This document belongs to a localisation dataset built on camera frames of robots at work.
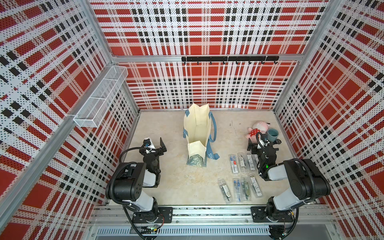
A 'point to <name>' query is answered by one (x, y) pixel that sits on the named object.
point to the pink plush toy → (259, 126)
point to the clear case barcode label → (255, 186)
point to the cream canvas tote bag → (199, 128)
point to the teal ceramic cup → (272, 134)
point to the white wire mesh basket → (93, 112)
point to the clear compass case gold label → (242, 162)
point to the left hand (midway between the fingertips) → (155, 139)
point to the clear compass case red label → (234, 163)
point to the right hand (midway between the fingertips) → (258, 138)
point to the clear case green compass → (246, 190)
